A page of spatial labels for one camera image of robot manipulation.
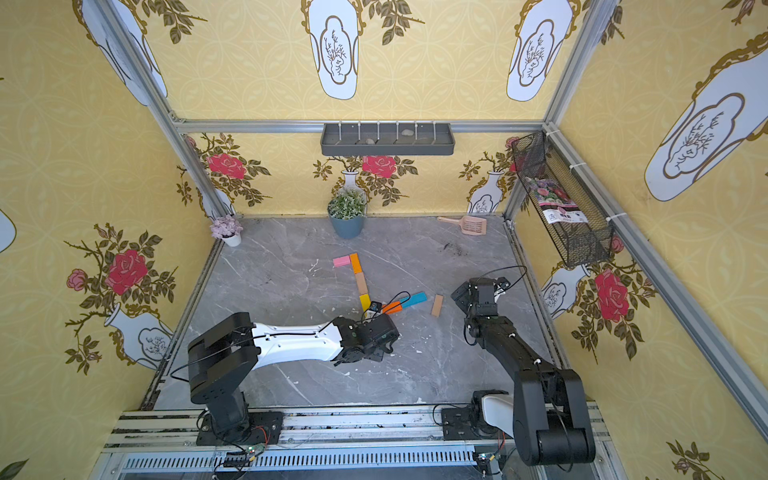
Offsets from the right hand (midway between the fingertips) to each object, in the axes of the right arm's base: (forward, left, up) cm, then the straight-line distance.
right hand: (467, 295), depth 91 cm
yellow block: (0, +32, -5) cm, 32 cm away
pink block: (+15, +42, -5) cm, 45 cm away
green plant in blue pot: (+26, +40, +8) cm, 48 cm away
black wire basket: (+14, -32, +15) cm, 38 cm away
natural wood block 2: (-1, +9, -5) cm, 10 cm away
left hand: (-15, +26, -5) cm, 30 cm away
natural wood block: (+5, +33, -5) cm, 34 cm away
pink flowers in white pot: (+20, +81, +6) cm, 84 cm away
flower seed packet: (+11, -19, +28) cm, 35 cm away
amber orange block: (+14, +37, -5) cm, 40 cm away
